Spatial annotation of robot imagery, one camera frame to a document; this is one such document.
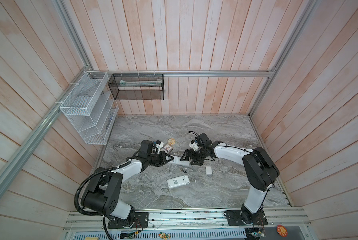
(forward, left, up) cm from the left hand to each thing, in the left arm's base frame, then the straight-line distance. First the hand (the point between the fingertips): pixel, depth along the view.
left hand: (172, 161), depth 86 cm
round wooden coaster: (+19, +1, -8) cm, 21 cm away
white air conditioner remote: (-10, -3, -6) cm, 12 cm away
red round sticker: (-33, -53, -7) cm, 63 cm away
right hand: (+2, -7, -4) cm, 9 cm away
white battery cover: (-2, -22, -8) cm, 24 cm away
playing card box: (+12, +3, -6) cm, 14 cm away
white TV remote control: (+1, -3, -2) cm, 4 cm away
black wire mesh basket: (+49, +26, +17) cm, 58 cm away
